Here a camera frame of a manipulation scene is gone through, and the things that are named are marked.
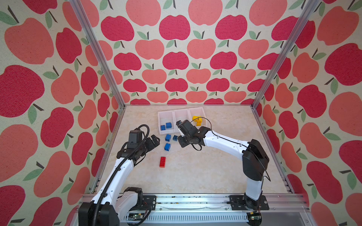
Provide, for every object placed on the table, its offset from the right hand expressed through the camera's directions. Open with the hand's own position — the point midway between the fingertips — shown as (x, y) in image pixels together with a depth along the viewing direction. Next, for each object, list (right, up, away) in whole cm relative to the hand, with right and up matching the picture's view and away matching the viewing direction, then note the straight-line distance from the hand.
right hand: (182, 141), depth 87 cm
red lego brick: (-12, -14, +1) cm, 18 cm away
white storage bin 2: (+15, +19, +24) cm, 34 cm away
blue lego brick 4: (-15, +7, +17) cm, 24 cm away
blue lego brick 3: (-10, -5, +8) cm, 14 cm away
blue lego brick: (-10, 0, +14) cm, 17 cm away
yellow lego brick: (+13, +11, +20) cm, 26 cm away
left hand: (-16, -1, -5) cm, 17 cm away
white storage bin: (-12, +15, +23) cm, 30 cm away
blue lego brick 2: (-10, +9, +18) cm, 22 cm away
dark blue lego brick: (-5, 0, +13) cm, 14 cm away
